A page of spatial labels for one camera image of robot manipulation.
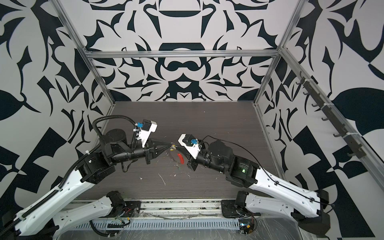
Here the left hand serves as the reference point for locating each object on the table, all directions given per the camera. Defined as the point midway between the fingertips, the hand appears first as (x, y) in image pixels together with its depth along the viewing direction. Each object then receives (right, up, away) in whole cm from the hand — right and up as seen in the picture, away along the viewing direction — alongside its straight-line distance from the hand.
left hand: (170, 141), depth 57 cm
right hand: (+3, -2, +1) cm, 4 cm away
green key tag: (+2, -16, +16) cm, 22 cm away
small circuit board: (+33, -42, +14) cm, 55 cm away
